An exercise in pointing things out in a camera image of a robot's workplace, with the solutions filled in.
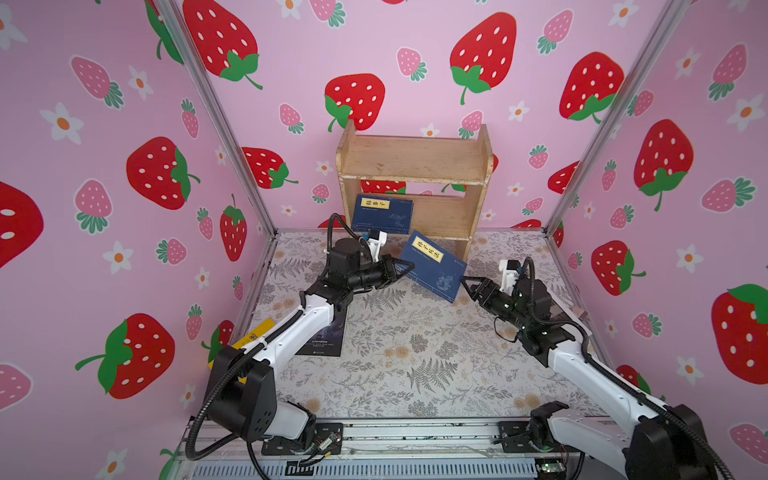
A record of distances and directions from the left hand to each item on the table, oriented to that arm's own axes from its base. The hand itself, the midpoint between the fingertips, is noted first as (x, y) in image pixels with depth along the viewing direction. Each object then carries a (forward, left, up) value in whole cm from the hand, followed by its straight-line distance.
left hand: (414, 266), depth 74 cm
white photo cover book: (-19, -31, +2) cm, 37 cm away
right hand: (0, -14, -6) cm, 15 cm away
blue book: (+24, +7, -4) cm, 25 cm away
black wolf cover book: (-8, +26, -27) cm, 38 cm away
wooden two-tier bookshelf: (+25, -12, -7) cm, 28 cm away
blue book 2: (+2, -6, -3) cm, 7 cm away
